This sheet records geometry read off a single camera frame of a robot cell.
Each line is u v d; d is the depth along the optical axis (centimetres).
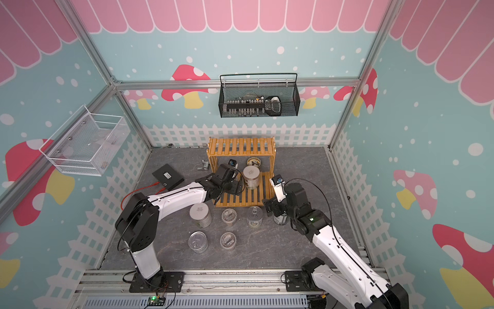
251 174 94
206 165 109
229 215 86
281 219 85
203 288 73
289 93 94
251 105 90
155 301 73
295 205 56
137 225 48
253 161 112
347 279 41
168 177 104
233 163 81
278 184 66
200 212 83
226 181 73
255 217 85
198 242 79
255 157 113
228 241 79
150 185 103
